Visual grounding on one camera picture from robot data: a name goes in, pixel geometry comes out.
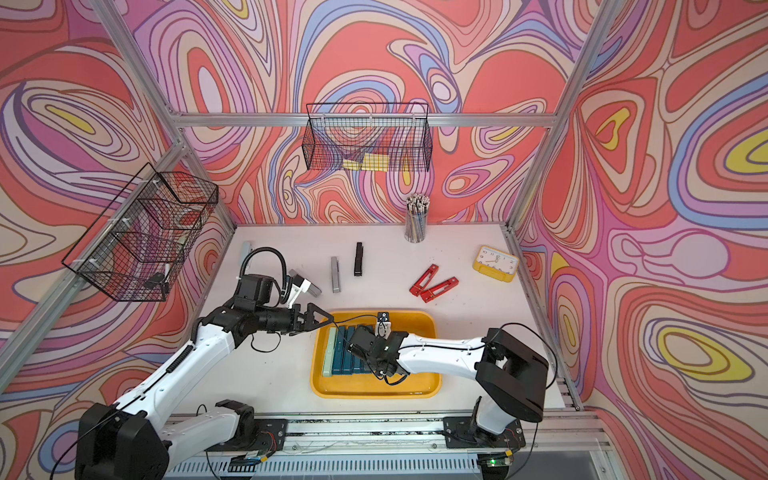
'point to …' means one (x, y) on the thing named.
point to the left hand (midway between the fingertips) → (326, 323)
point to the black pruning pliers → (358, 260)
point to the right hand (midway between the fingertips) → (380, 363)
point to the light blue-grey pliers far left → (245, 250)
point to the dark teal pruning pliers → (337, 361)
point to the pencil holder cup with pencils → (416, 218)
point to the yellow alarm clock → (496, 263)
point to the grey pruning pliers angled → (297, 280)
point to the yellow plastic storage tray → (371, 386)
